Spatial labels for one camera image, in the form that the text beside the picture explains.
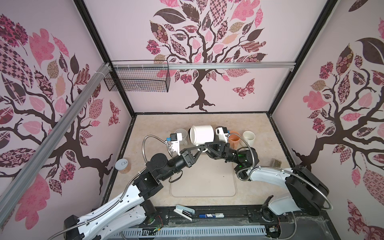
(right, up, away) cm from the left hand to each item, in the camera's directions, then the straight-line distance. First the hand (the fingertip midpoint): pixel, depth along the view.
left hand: (205, 152), depth 60 cm
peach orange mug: (+22, +2, +38) cm, 44 cm away
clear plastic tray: (+3, -19, +25) cm, 31 cm away
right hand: (0, +2, -1) cm, 2 cm away
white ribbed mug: (+33, +3, +41) cm, 53 cm away
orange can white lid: (-47, -13, +26) cm, 55 cm away
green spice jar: (+46, -12, +29) cm, 56 cm away
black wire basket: (-51, +49, +62) cm, 94 cm away
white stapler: (-9, -33, +14) cm, 37 cm away
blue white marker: (+4, -34, +13) cm, 36 cm away
